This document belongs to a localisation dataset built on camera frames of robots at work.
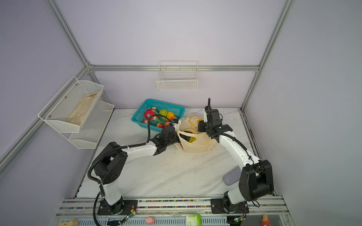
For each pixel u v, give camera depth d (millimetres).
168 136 706
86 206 750
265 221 680
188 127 925
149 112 1069
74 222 685
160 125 1042
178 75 1066
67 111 750
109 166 483
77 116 751
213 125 645
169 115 1101
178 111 1110
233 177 815
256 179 426
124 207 731
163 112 1108
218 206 735
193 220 685
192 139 776
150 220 689
